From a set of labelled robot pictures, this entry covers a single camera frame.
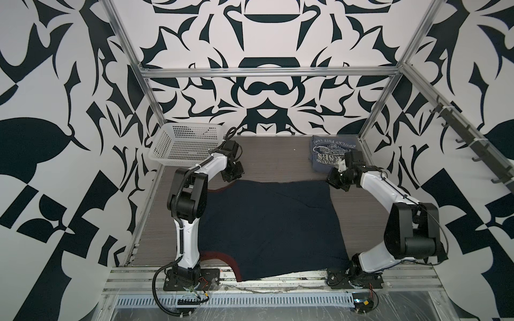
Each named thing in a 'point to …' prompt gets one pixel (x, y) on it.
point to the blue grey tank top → (326, 151)
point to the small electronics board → (363, 301)
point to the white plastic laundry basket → (184, 144)
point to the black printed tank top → (268, 228)
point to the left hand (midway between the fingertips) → (240, 172)
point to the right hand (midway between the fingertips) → (328, 177)
